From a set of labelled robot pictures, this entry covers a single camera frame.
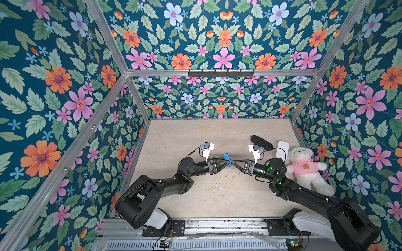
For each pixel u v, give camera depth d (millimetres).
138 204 435
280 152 958
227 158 702
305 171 849
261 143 1031
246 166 662
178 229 734
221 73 932
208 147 702
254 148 704
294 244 710
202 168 685
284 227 677
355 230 407
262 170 672
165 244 718
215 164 675
